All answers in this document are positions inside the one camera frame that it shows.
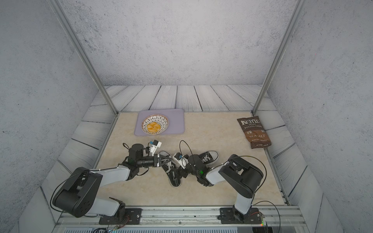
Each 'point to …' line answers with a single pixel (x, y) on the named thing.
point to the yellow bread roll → (153, 127)
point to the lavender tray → (175, 117)
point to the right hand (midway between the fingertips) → (177, 163)
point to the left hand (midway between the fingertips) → (171, 161)
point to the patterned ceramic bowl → (159, 118)
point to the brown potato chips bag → (255, 132)
